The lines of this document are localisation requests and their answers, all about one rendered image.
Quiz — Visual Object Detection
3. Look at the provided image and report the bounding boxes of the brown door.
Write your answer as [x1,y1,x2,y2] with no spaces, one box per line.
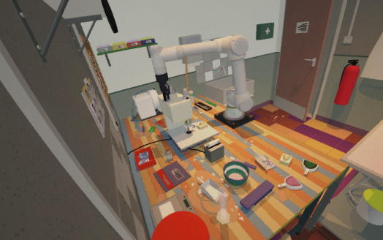
[274,0,335,121]

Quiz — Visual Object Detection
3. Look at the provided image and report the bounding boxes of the long purple bar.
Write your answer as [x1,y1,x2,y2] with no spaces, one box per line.
[239,179,276,211]

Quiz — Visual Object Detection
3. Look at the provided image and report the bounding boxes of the white tray with purple pieces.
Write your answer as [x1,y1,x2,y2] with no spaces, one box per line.
[254,153,277,171]

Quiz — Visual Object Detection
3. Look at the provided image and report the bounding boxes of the grey wall box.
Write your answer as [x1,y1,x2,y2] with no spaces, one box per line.
[178,34,203,46]

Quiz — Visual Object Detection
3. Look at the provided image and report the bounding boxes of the cream cast block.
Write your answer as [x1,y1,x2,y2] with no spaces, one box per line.
[278,152,294,168]

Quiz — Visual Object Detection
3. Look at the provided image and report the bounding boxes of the grey bin with green lid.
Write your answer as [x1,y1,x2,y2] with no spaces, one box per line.
[355,188,383,226]

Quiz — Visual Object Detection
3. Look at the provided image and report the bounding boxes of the green wall shelf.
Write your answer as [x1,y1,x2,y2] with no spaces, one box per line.
[96,42,159,67]

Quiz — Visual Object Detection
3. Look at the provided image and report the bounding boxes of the beige side table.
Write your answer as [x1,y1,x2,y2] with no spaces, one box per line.
[339,119,383,182]

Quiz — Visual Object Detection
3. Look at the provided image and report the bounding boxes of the black base sheet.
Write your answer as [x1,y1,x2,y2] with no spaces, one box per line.
[213,110,256,130]

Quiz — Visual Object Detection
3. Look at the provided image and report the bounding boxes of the white boxy machine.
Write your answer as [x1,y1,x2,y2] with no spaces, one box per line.
[132,89,162,121]

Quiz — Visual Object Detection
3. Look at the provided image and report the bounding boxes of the grey scale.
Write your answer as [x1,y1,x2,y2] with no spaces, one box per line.
[149,190,197,229]

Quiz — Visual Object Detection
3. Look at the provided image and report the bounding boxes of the cork notice board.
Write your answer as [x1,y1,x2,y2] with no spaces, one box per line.
[78,34,110,103]

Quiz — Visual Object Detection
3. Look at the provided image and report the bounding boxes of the black flat case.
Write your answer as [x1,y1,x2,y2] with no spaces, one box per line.
[194,101,213,112]

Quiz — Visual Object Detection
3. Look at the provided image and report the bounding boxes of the white door sign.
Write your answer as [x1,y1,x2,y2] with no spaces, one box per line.
[295,20,310,34]

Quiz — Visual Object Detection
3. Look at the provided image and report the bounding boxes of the cream band saw body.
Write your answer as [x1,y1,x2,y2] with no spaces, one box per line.
[157,94,221,151]

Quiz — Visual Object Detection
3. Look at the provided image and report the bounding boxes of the white wall poster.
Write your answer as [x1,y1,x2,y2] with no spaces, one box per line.
[80,76,107,138]

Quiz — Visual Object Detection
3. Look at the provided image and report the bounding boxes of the red tray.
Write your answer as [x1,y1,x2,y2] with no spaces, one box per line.
[133,146,158,172]

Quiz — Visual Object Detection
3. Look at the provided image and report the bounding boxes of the black cable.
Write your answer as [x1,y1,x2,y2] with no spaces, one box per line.
[126,137,172,156]

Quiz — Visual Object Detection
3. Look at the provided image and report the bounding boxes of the grey box with white top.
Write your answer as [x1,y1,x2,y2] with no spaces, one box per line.
[203,138,225,164]

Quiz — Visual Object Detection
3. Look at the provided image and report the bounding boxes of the grey bracket wall shelf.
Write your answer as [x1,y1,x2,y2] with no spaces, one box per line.
[10,0,103,64]

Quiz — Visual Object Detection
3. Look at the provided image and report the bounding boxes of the white tube on base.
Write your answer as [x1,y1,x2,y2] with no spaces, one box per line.
[215,191,232,225]

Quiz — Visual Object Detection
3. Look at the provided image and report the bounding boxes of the pink handled tray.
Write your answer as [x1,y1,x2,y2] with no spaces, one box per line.
[277,174,303,192]

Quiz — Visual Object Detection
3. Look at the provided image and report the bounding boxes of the red round disc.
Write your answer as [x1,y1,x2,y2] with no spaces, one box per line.
[151,210,211,240]

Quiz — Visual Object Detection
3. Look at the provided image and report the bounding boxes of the wooden stick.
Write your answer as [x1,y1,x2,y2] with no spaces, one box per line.
[183,55,190,91]

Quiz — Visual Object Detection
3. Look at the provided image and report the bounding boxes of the green mixing bowl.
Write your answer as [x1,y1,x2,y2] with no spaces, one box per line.
[222,160,251,187]

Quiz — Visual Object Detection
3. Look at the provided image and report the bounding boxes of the red fire extinguisher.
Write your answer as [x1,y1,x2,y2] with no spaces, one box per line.
[333,59,361,107]

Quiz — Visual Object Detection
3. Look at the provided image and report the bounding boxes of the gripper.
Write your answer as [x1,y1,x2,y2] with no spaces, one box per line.
[155,72,172,102]

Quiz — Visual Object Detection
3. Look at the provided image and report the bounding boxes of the red and purple book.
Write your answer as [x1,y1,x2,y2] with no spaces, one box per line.
[152,160,192,193]

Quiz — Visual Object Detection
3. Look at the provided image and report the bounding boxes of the green handled tray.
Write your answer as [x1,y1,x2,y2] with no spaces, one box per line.
[301,158,320,176]

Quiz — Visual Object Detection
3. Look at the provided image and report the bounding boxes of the green first aid sign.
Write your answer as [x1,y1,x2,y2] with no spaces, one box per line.
[255,22,276,41]

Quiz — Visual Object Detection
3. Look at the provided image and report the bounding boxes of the open white box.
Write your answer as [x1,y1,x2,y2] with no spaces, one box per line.
[199,177,224,203]

